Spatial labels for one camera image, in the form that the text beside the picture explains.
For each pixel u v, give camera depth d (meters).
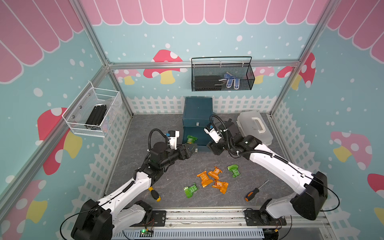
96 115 0.71
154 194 0.81
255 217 0.74
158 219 0.75
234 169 0.89
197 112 0.96
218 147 0.67
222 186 0.83
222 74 0.91
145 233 0.73
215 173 0.88
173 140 0.70
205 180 0.86
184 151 0.67
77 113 0.68
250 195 0.80
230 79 0.81
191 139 0.94
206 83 0.88
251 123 1.00
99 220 0.40
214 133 0.67
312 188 0.41
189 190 0.83
